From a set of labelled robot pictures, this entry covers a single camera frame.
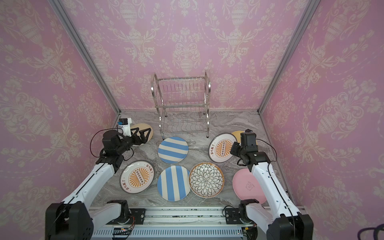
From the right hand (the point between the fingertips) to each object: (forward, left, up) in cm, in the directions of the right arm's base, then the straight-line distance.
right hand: (236, 146), depth 82 cm
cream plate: (+29, +62, -15) cm, 70 cm away
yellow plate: (+8, -3, 0) cm, 8 cm away
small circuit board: (-34, +61, -18) cm, 72 cm away
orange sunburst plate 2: (-9, +57, -15) cm, 60 cm away
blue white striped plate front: (-13, +36, -15) cm, 41 cm away
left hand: (+8, +49, +9) cm, 50 cm away
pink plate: (-17, -5, -16) cm, 24 cm away
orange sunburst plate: (+5, +7, -8) cm, 12 cm away
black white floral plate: (-13, +17, -15) cm, 26 cm away
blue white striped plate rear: (+8, +37, -15) cm, 41 cm away
